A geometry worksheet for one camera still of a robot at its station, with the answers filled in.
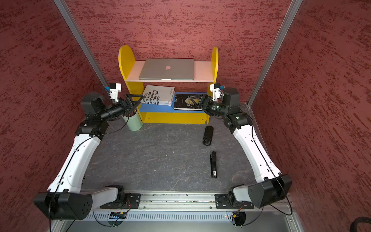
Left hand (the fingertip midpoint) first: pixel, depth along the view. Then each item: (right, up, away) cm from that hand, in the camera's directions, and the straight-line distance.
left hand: (141, 102), depth 66 cm
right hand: (+25, -1, +2) cm, 25 cm away
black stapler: (+37, -37, +19) cm, 56 cm away
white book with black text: (0, +8, +34) cm, 35 cm away
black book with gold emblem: (+21, +3, +34) cm, 40 cm away
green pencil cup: (-17, -12, +35) cm, 40 cm away
